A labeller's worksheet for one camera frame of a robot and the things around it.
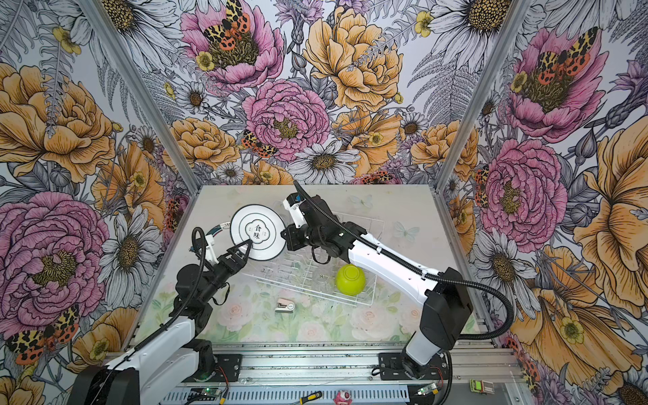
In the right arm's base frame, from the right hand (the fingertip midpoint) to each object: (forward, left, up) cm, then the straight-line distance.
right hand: (284, 241), depth 75 cm
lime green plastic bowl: (-4, -20, -17) cm, 27 cm away
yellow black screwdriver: (-36, -5, -23) cm, 43 cm away
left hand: (+2, +12, -7) cm, 14 cm away
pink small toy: (-36, -16, -18) cm, 43 cm away
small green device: (-34, -53, -21) cm, 67 cm away
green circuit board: (-33, +21, -24) cm, 46 cm away
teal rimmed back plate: (+5, +7, +2) cm, 8 cm away
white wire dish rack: (+2, -1, -21) cm, 21 cm away
